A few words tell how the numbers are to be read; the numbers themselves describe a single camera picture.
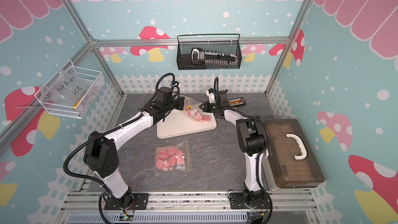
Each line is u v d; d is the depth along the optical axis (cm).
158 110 66
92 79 82
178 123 103
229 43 90
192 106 91
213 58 88
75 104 66
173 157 87
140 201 74
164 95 66
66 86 68
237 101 113
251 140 55
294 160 67
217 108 81
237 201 74
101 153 46
